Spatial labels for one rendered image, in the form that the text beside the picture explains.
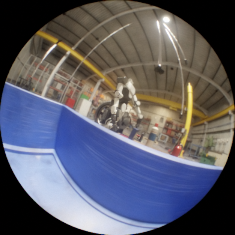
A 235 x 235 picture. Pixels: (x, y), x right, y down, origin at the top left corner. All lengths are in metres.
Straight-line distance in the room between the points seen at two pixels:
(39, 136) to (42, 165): 0.06
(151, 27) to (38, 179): 8.11
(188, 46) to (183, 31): 1.55
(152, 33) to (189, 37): 3.34
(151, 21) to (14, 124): 7.95
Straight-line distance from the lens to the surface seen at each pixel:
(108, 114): 1.49
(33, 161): 0.18
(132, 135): 0.59
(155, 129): 0.64
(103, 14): 8.54
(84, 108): 5.36
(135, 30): 8.07
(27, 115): 0.16
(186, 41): 8.43
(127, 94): 1.15
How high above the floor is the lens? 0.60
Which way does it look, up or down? 2 degrees up
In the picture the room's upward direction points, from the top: 21 degrees clockwise
